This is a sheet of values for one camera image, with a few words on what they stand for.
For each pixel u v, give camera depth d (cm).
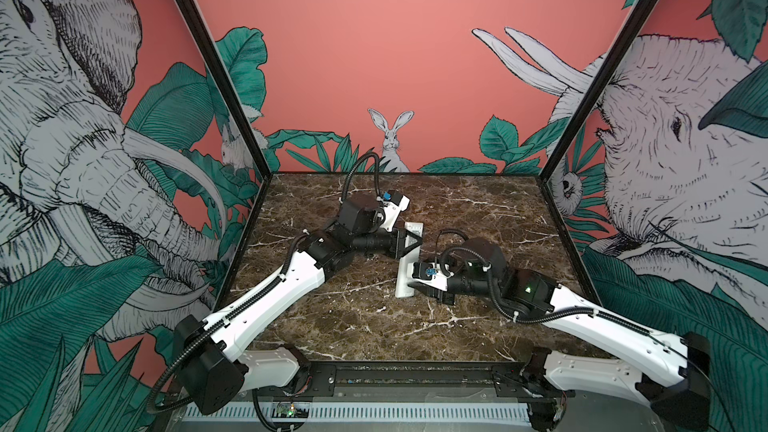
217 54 87
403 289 67
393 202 64
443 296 58
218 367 37
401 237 61
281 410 68
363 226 56
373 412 70
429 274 54
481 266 49
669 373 40
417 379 75
